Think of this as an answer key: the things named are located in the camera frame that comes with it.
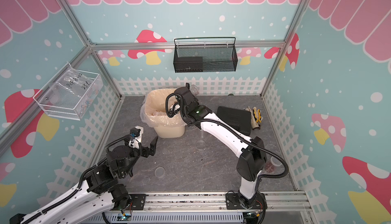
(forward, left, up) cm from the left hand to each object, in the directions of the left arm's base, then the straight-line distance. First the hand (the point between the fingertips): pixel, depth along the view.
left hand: (148, 136), depth 72 cm
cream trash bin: (+14, -4, -20) cm, 24 cm away
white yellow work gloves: (+29, -63, -21) cm, 72 cm away
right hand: (+22, -18, +12) cm, 31 cm away
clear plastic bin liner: (+15, +1, 0) cm, 15 cm away
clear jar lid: (-9, -2, -22) cm, 24 cm away
